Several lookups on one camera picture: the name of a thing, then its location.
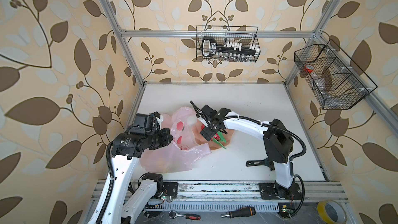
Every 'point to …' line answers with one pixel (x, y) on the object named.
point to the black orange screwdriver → (242, 212)
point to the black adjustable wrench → (266, 162)
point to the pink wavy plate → (196, 131)
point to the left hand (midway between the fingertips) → (174, 136)
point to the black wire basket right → (336, 81)
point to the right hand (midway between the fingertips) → (210, 130)
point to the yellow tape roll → (339, 208)
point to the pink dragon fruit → (217, 137)
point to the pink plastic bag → (177, 155)
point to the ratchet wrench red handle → (173, 214)
